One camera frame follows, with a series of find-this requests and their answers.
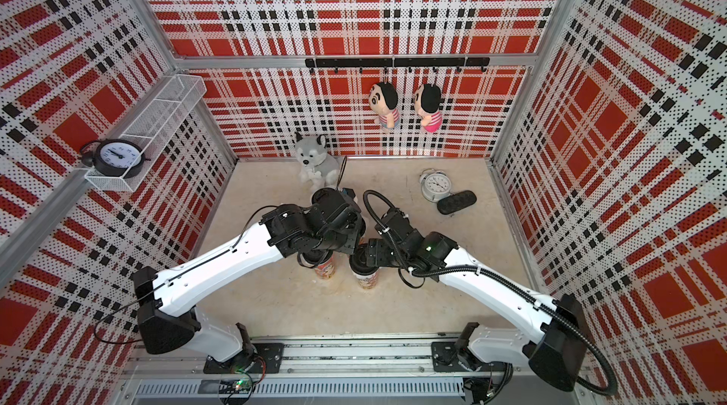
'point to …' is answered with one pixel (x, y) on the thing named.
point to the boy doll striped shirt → (382, 99)
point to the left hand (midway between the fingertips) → (357, 238)
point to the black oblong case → (456, 202)
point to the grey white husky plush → (318, 167)
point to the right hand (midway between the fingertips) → (382, 254)
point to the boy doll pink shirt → (427, 105)
